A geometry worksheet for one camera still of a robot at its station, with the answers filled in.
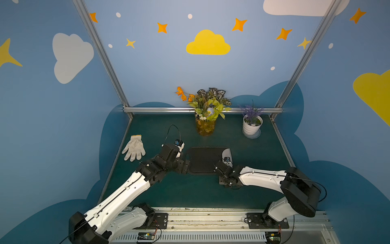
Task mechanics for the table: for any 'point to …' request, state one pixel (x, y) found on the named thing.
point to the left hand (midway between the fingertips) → (181, 157)
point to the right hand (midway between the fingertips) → (224, 176)
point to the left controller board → (146, 236)
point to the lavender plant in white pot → (252, 120)
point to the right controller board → (273, 237)
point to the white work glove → (135, 148)
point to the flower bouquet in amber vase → (207, 105)
